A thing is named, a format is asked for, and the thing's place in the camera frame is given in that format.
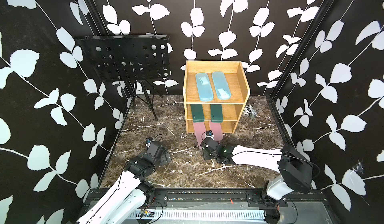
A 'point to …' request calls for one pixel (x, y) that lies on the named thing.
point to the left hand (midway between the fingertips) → (163, 154)
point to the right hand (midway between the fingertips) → (203, 148)
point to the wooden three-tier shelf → (238, 83)
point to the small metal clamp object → (249, 110)
